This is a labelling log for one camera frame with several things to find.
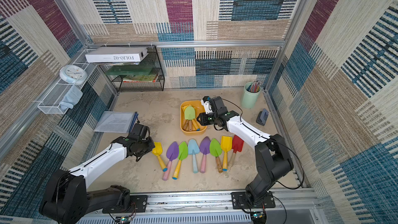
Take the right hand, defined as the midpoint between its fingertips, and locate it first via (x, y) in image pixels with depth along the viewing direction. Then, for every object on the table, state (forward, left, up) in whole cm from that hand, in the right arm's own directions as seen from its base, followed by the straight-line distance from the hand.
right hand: (199, 116), depth 88 cm
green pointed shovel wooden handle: (-12, -10, -15) cm, 22 cm away
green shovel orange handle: (-15, +10, -14) cm, 23 cm away
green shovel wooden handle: (+9, +6, -11) cm, 15 cm away
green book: (+26, +43, +13) cm, 52 cm away
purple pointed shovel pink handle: (-16, +16, -14) cm, 26 cm away
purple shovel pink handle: (-11, -3, -15) cm, 19 cm away
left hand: (-12, +26, -10) cm, 30 cm away
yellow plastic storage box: (+17, +10, -8) cm, 21 cm away
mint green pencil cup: (+18, -33, -7) cm, 39 cm away
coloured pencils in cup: (+21, -36, +2) cm, 41 cm away
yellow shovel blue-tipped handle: (-14, +24, -12) cm, 30 cm away
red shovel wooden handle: (-12, -22, -14) cm, 28 cm away
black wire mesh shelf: (+38, +30, +13) cm, 50 cm away
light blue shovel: (-12, +3, -14) cm, 19 cm away
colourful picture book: (+26, +37, +6) cm, 46 cm away
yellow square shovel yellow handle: (-10, -16, -15) cm, 24 cm away
